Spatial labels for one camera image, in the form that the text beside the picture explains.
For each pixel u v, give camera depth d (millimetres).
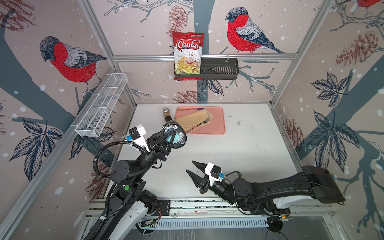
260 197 496
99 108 771
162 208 730
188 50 832
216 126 1070
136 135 454
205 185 510
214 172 463
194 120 1097
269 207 644
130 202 463
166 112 1039
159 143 477
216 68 1070
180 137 540
